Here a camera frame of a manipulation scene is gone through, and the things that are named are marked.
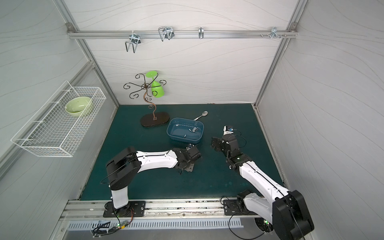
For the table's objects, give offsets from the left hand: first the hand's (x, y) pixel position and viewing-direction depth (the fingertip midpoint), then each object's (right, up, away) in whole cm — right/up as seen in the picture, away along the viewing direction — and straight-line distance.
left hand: (189, 165), depth 88 cm
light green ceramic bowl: (-56, +34, -15) cm, 67 cm away
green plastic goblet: (-22, +47, +10) cm, 53 cm away
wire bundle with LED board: (-40, -24, -19) cm, 50 cm away
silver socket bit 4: (-4, +16, +13) cm, 21 cm away
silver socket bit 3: (+1, +20, +16) cm, 26 cm away
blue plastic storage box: (-3, +20, +18) cm, 27 cm away
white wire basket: (-61, +25, -19) cm, 68 cm away
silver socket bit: (-10, +23, +19) cm, 32 cm away
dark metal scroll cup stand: (-32, +27, +23) cm, 47 cm away
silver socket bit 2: (+4, +21, +17) cm, 27 cm away
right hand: (+18, +17, -3) cm, 25 cm away
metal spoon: (+10, +32, +26) cm, 43 cm away
